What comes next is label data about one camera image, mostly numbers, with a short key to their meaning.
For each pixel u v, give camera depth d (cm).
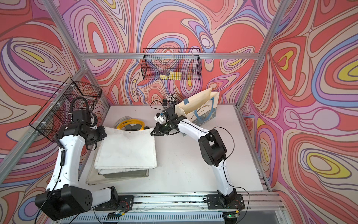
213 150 55
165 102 116
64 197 38
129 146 84
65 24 75
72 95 81
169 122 74
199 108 89
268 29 78
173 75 82
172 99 99
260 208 74
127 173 77
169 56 86
